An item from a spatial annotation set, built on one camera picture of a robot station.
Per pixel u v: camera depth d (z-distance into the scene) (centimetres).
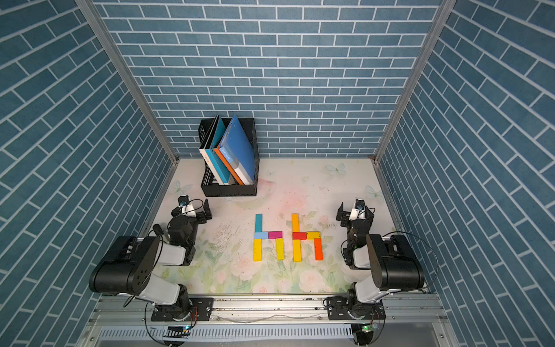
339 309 73
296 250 87
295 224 94
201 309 74
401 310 76
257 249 87
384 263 46
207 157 85
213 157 85
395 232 94
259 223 96
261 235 93
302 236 92
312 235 92
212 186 107
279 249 88
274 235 92
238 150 104
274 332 77
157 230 89
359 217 77
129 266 45
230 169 92
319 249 88
